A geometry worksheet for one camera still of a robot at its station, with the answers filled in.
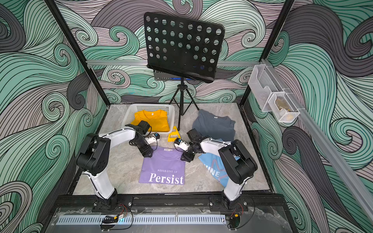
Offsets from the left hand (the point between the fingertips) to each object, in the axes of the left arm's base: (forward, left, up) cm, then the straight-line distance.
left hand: (148, 148), depth 93 cm
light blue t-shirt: (-11, -42, +1) cm, 43 cm away
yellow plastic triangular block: (+11, -17, 0) cm, 20 cm away
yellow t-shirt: (+23, -3, +1) cm, 24 cm away
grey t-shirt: (+16, -47, +2) cm, 49 cm away
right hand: (-2, -26, -2) cm, 26 cm away
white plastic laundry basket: (+30, -13, +7) cm, 33 cm away
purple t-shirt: (-12, -12, 0) cm, 17 cm away
